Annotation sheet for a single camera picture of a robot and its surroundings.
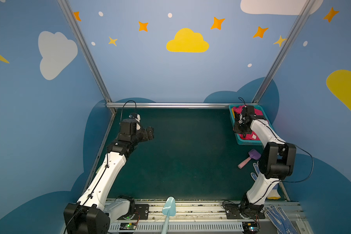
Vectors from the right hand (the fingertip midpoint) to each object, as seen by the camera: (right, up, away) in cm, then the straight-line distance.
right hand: (240, 128), depth 95 cm
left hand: (-58, 0, -16) cm, 60 cm away
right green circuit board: (-6, -49, -23) cm, 54 cm away
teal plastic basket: (0, +8, +10) cm, 13 cm away
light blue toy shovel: (-46, -42, -19) cm, 66 cm away
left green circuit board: (-67, -48, -23) cm, 86 cm away
